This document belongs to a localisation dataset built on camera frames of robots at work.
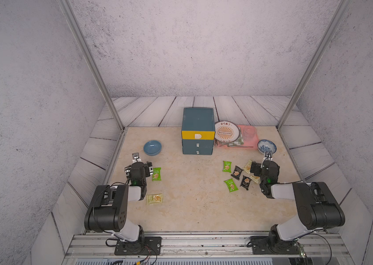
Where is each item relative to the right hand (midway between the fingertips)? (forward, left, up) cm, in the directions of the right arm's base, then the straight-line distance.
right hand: (265, 162), depth 94 cm
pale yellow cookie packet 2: (-8, +6, -5) cm, 11 cm away
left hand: (-1, +70, +1) cm, 70 cm away
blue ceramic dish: (+13, +67, -4) cm, 69 cm away
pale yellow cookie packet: (-19, +61, -5) cm, 64 cm away
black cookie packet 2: (-10, +12, -5) cm, 17 cm away
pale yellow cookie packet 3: (0, +9, -6) cm, 10 cm away
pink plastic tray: (+17, +5, -7) cm, 19 cm away
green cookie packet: (-12, +20, -6) cm, 23 cm away
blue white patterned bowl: (+16, -5, -5) cm, 17 cm away
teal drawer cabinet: (+19, +38, +16) cm, 45 cm away
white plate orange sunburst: (+29, +18, -5) cm, 34 cm away
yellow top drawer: (+9, +38, +13) cm, 41 cm away
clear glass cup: (+24, +4, -2) cm, 25 cm away
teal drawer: (+9, +38, -1) cm, 39 cm away
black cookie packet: (-3, +15, -5) cm, 16 cm away
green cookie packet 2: (-5, +61, -5) cm, 62 cm away
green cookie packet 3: (0, +21, -5) cm, 21 cm away
